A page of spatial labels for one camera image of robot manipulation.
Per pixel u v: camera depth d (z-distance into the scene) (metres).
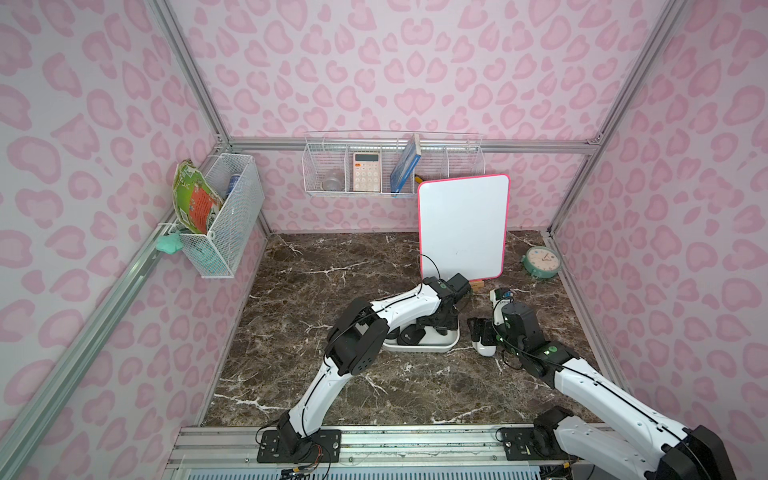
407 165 0.88
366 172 0.95
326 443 0.74
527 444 0.72
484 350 0.89
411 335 0.89
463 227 0.90
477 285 0.99
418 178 0.98
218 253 0.73
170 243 0.63
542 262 1.07
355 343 0.57
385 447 0.75
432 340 0.90
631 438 0.45
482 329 0.74
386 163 0.99
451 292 0.71
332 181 0.95
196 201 0.75
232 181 0.88
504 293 0.73
